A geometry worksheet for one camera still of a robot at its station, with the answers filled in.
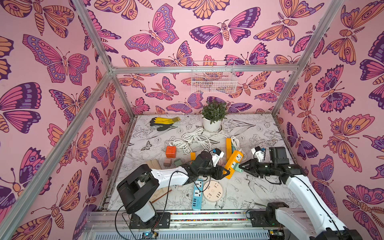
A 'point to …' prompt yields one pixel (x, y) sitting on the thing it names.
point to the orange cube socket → (171, 152)
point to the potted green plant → (213, 113)
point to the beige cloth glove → (154, 164)
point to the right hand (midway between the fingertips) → (240, 168)
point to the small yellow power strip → (237, 157)
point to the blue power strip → (197, 196)
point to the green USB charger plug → (178, 163)
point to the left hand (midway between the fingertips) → (228, 172)
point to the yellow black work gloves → (165, 123)
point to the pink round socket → (212, 190)
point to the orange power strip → (228, 148)
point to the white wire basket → (214, 77)
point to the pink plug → (167, 162)
